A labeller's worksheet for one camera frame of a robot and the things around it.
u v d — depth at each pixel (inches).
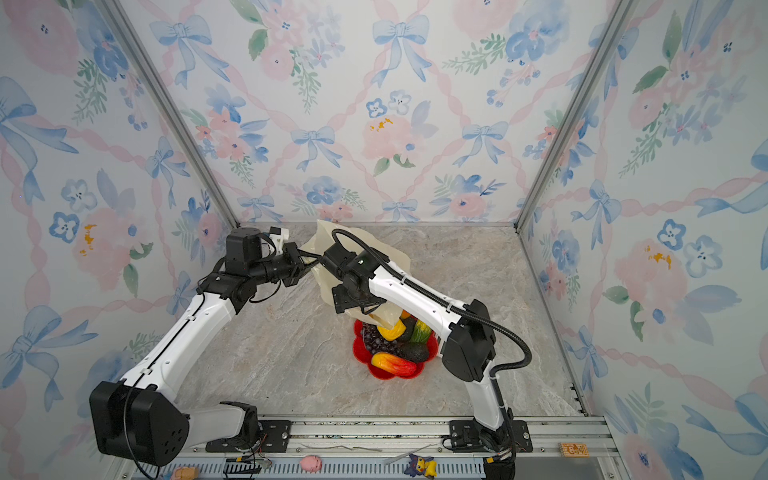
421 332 33.8
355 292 26.2
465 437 28.8
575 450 28.2
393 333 32.1
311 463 27.1
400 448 28.8
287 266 26.6
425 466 27.0
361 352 33.7
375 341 33.7
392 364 31.4
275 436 28.9
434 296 19.9
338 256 24.9
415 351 32.2
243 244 22.7
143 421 15.3
